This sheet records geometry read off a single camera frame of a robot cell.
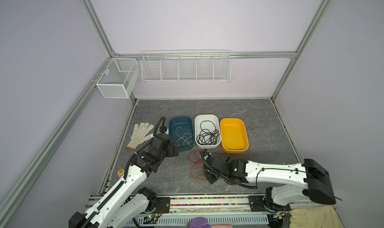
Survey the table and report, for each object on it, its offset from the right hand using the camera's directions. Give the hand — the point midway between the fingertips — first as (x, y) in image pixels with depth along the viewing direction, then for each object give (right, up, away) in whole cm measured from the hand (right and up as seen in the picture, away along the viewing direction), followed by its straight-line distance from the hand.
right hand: (205, 172), depth 76 cm
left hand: (-20, +13, +2) cm, 24 cm away
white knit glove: (-45, +15, +26) cm, 54 cm away
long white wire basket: (-12, +62, +23) cm, 67 cm away
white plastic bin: (+8, +27, +26) cm, 38 cm away
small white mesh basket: (-58, +54, +24) cm, 83 cm away
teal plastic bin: (-15, +18, +25) cm, 35 cm away
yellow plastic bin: (+21, +13, +26) cm, 36 cm away
